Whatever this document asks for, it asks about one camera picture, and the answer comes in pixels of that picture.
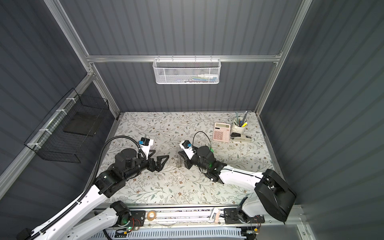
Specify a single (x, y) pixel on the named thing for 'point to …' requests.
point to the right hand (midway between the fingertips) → (181, 153)
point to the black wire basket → (64, 135)
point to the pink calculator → (221, 132)
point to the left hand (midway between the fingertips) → (162, 153)
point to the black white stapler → (237, 136)
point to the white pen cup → (239, 125)
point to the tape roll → (148, 215)
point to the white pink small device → (215, 215)
